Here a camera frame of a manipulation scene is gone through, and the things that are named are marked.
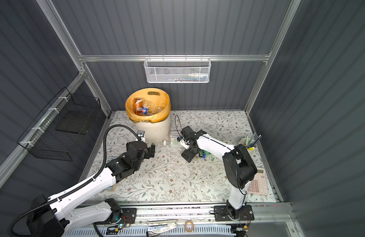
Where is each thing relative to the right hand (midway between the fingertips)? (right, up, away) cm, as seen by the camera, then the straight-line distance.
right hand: (193, 152), depth 91 cm
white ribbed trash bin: (-23, +12, +1) cm, 26 cm away
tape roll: (-4, -34, -21) cm, 40 cm away
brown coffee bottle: (-35, +29, +1) cm, 46 cm away
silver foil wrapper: (-19, -32, -23) cm, 44 cm away
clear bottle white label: (-13, +5, +7) cm, 16 cm away
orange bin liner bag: (-24, +35, +8) cm, 43 cm away
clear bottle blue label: (-31, +31, +7) cm, 44 cm away
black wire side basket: (-68, +14, -18) cm, 71 cm away
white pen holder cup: (+36, +5, 0) cm, 36 cm away
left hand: (-26, +6, -13) cm, 30 cm away
